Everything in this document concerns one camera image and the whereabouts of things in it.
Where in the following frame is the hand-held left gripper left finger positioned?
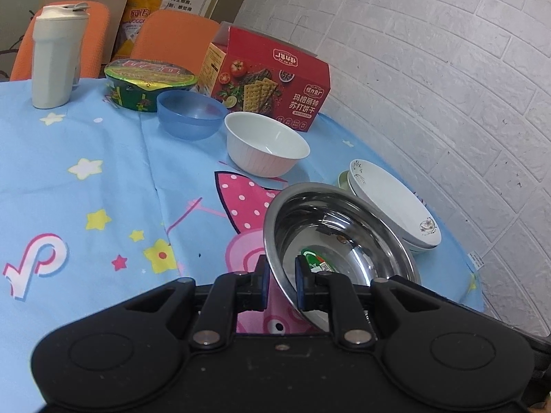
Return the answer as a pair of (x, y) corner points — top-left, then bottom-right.
(125, 255), (271, 350)

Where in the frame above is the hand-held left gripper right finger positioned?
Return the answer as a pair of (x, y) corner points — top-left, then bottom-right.
(294, 255), (436, 348)

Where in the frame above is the stainless steel bowl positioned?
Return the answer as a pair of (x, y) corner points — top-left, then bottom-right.
(263, 183), (422, 333)

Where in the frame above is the white floral deep plate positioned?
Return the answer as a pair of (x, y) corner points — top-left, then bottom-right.
(348, 159), (443, 248)
(346, 176), (440, 254)

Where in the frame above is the white ribbed bowl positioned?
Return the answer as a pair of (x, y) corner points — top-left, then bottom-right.
(224, 112), (311, 178)

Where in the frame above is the blue plastic bowl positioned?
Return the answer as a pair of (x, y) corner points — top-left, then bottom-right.
(156, 89), (228, 141)

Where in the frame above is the blue cartoon pig tablecloth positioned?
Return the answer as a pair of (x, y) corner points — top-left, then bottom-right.
(0, 75), (485, 396)

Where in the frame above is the red cracker box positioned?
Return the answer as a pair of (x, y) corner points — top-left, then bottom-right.
(200, 25), (331, 133)

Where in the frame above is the green instant noodle bowl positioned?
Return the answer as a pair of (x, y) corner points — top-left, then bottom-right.
(104, 58), (199, 113)

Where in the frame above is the orange chair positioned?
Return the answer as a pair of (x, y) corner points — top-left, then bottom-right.
(129, 11), (223, 86)
(9, 2), (111, 89)

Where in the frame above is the yellow snack packet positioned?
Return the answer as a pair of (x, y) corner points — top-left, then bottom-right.
(116, 0), (163, 59)

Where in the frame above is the white lidded tumbler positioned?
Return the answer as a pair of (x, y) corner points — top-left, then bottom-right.
(32, 2), (91, 109)

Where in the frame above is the brown paper bag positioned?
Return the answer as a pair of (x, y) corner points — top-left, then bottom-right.
(43, 0), (131, 54)

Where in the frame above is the frosted glass panel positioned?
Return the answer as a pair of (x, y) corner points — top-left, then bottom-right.
(0, 0), (51, 82)

